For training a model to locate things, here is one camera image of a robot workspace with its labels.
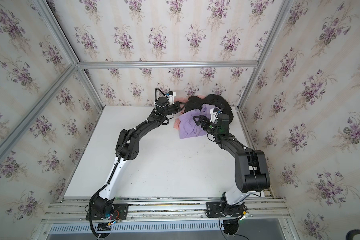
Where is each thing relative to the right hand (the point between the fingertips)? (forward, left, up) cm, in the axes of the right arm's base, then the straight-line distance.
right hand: (196, 121), depth 88 cm
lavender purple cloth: (+5, +4, -12) cm, 14 cm away
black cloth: (+22, -2, -5) cm, 23 cm away
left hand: (+15, +4, +2) cm, 16 cm away
